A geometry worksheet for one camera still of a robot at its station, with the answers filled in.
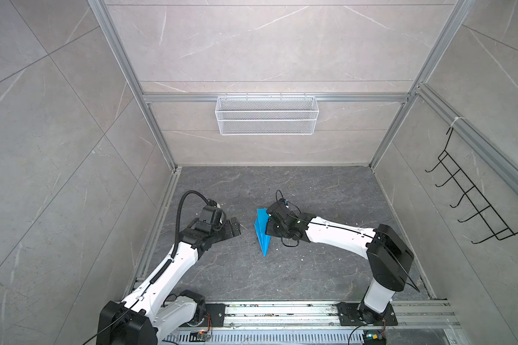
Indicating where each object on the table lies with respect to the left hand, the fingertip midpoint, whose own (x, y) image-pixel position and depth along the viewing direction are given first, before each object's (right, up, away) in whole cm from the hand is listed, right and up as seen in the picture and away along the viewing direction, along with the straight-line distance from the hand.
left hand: (230, 223), depth 83 cm
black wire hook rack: (+79, +6, -18) cm, 81 cm away
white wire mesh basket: (+15, +48, +18) cm, 54 cm away
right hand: (+15, -2, +5) cm, 16 cm away
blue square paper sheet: (+12, -1, +3) cm, 12 cm away
